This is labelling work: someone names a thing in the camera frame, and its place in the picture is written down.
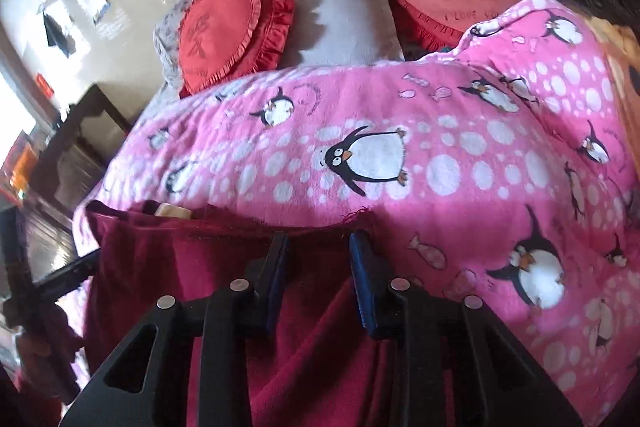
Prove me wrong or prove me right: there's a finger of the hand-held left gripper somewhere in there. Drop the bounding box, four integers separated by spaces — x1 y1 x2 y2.
31 251 102 304

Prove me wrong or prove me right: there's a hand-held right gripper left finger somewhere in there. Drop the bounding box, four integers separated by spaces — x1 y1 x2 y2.
60 231 292 427

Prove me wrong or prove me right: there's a dark red fleece garment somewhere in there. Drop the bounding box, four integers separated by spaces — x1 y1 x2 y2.
82 199 416 427

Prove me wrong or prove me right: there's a small floral pillow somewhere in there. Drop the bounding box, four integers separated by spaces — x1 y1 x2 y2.
152 0 193 90

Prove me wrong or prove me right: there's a pink penguin printed blanket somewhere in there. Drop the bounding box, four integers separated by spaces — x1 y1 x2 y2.
72 0 640 427

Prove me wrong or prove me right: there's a dark wooden table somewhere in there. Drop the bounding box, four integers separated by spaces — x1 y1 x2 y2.
30 84 151 218

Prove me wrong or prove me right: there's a dark wooden slatted cabinet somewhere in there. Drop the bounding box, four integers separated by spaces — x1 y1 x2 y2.
20 202 83 268

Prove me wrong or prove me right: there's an orange cloth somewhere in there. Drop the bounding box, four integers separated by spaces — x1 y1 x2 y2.
585 14 640 122

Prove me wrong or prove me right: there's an orange plastic crate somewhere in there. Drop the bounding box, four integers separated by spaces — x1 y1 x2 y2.
7 142 39 198

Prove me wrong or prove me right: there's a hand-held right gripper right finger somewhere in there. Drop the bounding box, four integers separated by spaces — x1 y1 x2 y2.
348 229 583 427

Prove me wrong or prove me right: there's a white pillow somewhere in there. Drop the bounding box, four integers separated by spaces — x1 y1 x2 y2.
267 0 406 68

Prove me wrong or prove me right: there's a dark hanging cloth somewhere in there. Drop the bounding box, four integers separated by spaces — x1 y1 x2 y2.
42 9 77 58

